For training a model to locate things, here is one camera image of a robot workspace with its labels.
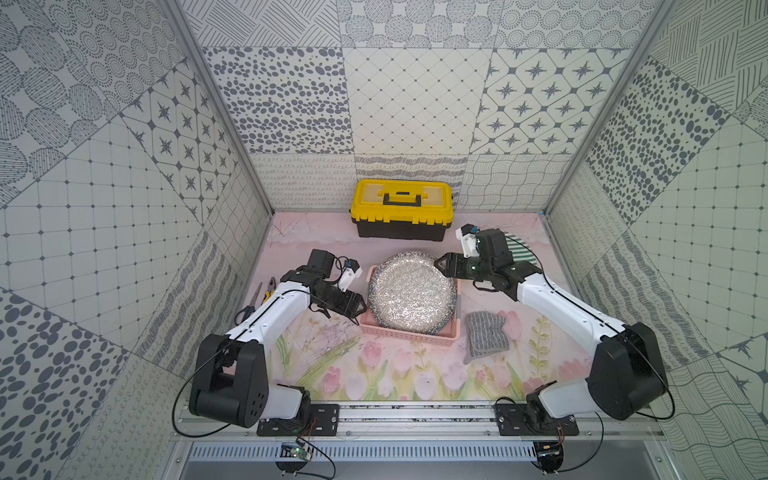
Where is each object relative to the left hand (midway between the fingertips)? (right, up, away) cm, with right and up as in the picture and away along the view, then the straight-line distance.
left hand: (351, 299), depth 86 cm
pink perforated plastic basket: (+27, -10, -2) cm, 29 cm away
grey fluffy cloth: (+39, -9, -2) cm, 40 cm away
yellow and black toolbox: (+19, +28, +15) cm, 37 cm away
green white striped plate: (+60, +13, +24) cm, 66 cm away
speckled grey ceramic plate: (+17, +1, +5) cm, 18 cm away
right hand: (+27, +10, -1) cm, 29 cm away
